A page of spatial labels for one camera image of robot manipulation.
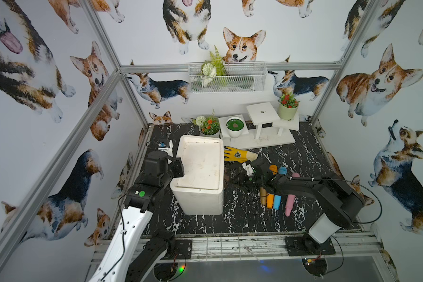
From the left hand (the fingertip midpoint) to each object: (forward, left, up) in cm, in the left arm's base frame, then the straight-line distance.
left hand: (182, 156), depth 72 cm
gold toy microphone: (-8, -36, -24) cm, 44 cm away
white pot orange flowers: (+27, -10, -11) cm, 31 cm away
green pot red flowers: (+33, -53, -2) cm, 63 cm away
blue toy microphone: (-10, -43, -24) cm, 50 cm away
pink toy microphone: (-10, -50, -24) cm, 56 cm away
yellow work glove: (+16, -27, -25) cm, 40 cm away
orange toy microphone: (-9, -39, -24) cm, 47 cm away
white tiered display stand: (+30, -41, -16) cm, 53 cm away
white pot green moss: (+21, -23, -5) cm, 32 cm away
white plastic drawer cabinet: (-14, -8, -1) cm, 17 cm away
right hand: (-3, -20, -19) cm, 28 cm away
